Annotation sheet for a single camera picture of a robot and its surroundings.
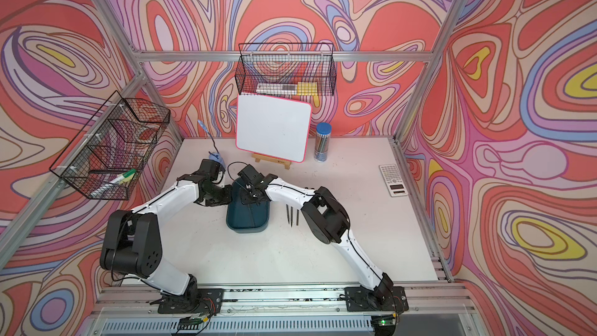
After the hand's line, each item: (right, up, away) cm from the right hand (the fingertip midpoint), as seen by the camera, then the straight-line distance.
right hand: (247, 202), depth 96 cm
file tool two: (+19, -5, -3) cm, 20 cm away
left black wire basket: (-41, +18, -22) cm, 50 cm away
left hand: (-5, +2, -4) cm, 7 cm away
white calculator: (+64, +9, +6) cm, 65 cm away
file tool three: (+21, -6, -3) cm, 22 cm away
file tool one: (+17, -4, -2) cm, 18 cm away
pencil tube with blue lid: (+32, +26, +5) cm, 41 cm away
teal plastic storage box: (0, -6, -5) cm, 7 cm away
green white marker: (-34, +12, -25) cm, 44 cm away
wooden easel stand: (+2, +19, +11) cm, 22 cm away
